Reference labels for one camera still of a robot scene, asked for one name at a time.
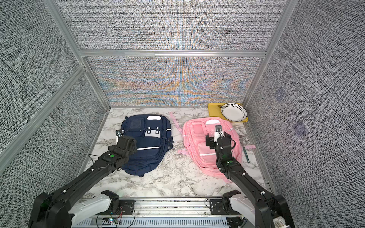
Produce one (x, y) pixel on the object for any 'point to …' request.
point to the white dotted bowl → (234, 112)
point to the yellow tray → (214, 110)
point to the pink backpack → (195, 131)
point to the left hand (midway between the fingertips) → (127, 143)
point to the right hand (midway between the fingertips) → (218, 130)
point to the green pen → (245, 154)
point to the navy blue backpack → (153, 134)
